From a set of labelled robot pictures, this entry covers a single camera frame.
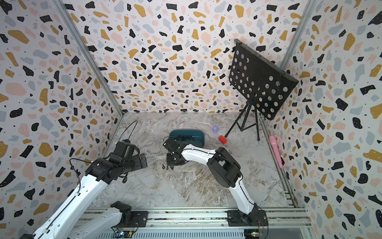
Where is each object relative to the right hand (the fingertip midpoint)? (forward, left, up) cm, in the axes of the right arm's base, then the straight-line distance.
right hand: (169, 163), depth 91 cm
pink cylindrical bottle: (+21, -71, -5) cm, 74 cm away
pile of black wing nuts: (+21, -6, -2) cm, 22 cm away
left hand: (-6, +11, +16) cm, 20 cm away
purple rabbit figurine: (+27, -29, +1) cm, 40 cm away
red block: (+20, -34, -1) cm, 39 cm away
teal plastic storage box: (+23, -17, -1) cm, 29 cm away
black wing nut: (-1, +4, -2) cm, 5 cm away
